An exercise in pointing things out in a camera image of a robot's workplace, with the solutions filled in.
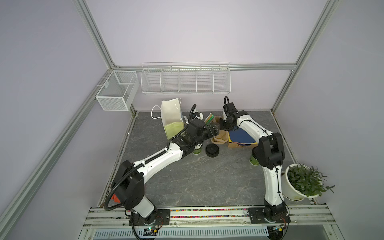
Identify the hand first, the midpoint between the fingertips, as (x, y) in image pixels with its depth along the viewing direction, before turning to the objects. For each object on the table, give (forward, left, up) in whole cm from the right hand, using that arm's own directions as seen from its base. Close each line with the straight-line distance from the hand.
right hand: (220, 127), depth 100 cm
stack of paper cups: (-16, +15, -1) cm, 22 cm away
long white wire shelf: (+31, +24, +19) cm, 43 cm away
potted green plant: (-38, -33, +7) cm, 51 cm away
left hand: (-14, +5, +17) cm, 22 cm away
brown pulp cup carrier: (-5, -2, -4) cm, 7 cm away
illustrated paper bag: (+3, +32, +8) cm, 33 cm away
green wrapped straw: (+1, +8, +8) cm, 12 cm away
